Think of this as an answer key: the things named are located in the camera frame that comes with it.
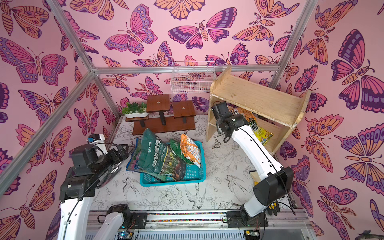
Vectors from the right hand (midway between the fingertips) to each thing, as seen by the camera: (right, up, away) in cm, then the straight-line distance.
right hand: (225, 124), depth 79 cm
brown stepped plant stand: (-41, +4, +30) cm, 51 cm away
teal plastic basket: (-17, -30, +11) cm, 36 cm away
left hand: (-50, -11, -9) cm, 52 cm away
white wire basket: (-17, +30, +16) cm, 39 cm away
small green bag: (-27, -12, +5) cm, 30 cm away
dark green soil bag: (-27, -23, +2) cm, 36 cm away
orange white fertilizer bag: (-18, -14, +5) cm, 24 cm away
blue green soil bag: (-38, -15, -10) cm, 42 cm away
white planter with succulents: (-54, +9, +16) cm, 57 cm away
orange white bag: (+14, +6, +7) cm, 17 cm away
